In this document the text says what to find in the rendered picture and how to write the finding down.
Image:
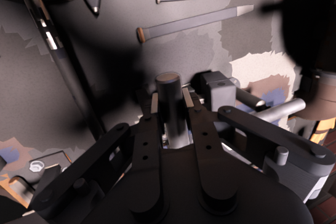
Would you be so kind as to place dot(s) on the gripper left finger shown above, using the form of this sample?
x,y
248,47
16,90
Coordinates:
x,y
105,155

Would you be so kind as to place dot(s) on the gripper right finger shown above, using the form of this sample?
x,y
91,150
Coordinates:
x,y
207,155

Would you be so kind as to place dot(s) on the grey hex bolt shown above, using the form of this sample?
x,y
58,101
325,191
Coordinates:
x,y
35,167

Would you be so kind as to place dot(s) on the dark grey bracket plate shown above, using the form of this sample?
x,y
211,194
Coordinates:
x,y
50,163

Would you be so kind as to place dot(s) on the grey brown cylinder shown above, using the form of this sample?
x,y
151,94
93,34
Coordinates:
x,y
324,95

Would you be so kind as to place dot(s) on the light grey metal rod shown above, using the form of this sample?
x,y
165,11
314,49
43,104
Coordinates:
x,y
283,109

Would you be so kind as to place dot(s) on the grey chisel with copper end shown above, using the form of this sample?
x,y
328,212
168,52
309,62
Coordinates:
x,y
194,21

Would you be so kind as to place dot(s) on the grey square block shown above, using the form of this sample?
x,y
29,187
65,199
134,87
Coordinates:
x,y
219,92

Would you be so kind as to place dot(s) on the black round housing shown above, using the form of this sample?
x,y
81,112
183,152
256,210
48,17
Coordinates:
x,y
307,24

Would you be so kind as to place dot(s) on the dark grey short rod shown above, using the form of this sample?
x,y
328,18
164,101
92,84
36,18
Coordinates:
x,y
249,99

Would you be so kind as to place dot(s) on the long dark metal bar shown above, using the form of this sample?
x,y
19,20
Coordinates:
x,y
60,58

